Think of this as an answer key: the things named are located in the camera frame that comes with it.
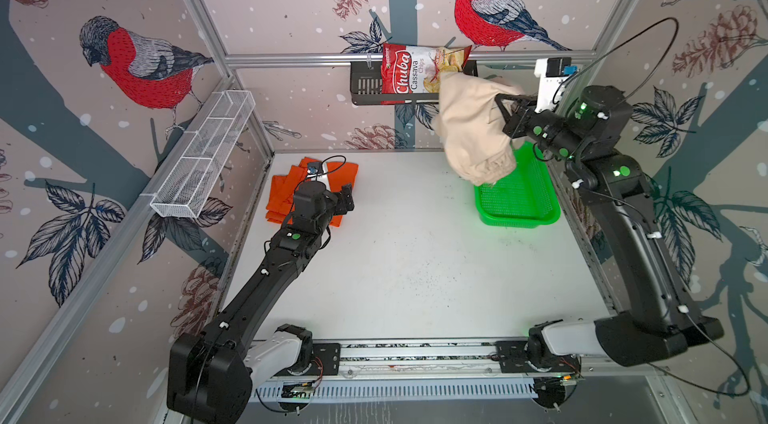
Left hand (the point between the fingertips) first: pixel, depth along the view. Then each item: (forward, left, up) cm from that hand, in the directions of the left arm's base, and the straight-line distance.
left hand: (336, 184), depth 78 cm
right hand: (0, -34, +26) cm, 43 cm away
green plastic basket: (+12, -63, -24) cm, 68 cm away
